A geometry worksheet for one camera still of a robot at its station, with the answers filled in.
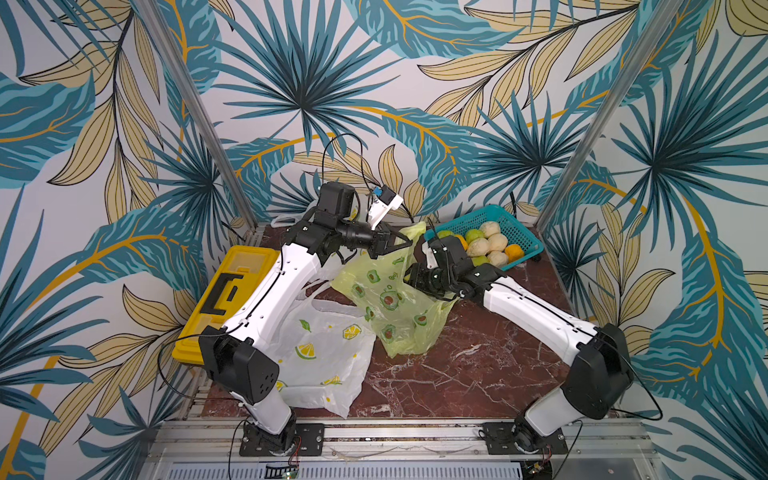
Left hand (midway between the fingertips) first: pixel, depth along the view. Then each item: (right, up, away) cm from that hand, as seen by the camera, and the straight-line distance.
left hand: (408, 246), depth 67 cm
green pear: (+27, -4, +37) cm, 46 cm away
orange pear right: (+40, -1, +39) cm, 56 cm away
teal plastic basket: (+42, +6, +43) cm, 60 cm away
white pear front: (+33, -3, +36) cm, 49 cm away
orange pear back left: (+23, +4, +42) cm, 48 cm away
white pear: (+27, +1, +38) cm, 47 cm away
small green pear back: (+27, +6, +43) cm, 51 cm away
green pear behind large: (+15, +6, +36) cm, 40 cm away
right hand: (0, -8, +15) cm, 17 cm away
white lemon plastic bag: (-23, -30, +20) cm, 43 cm away
